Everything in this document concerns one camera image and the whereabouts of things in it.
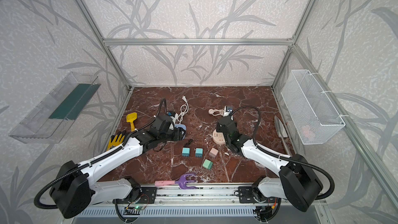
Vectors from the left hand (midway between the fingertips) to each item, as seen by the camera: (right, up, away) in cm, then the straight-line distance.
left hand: (185, 127), depth 83 cm
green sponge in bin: (-43, +13, -20) cm, 49 cm away
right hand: (+21, +7, +4) cm, 22 cm away
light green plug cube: (+13, -19, -1) cm, 23 cm away
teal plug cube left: (0, -14, +4) cm, 15 cm away
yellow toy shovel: (-39, +3, +18) cm, 43 cm away
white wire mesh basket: (+56, +9, -20) cm, 60 cm away
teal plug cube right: (+7, -15, +4) cm, 17 cm away
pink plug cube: (+16, -14, +3) cm, 21 cm away
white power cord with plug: (-4, +8, +24) cm, 25 cm away
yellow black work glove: (-42, -9, +8) cm, 43 cm away
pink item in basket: (+60, 0, -10) cm, 60 cm away
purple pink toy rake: (-1, -26, -6) cm, 27 cm away
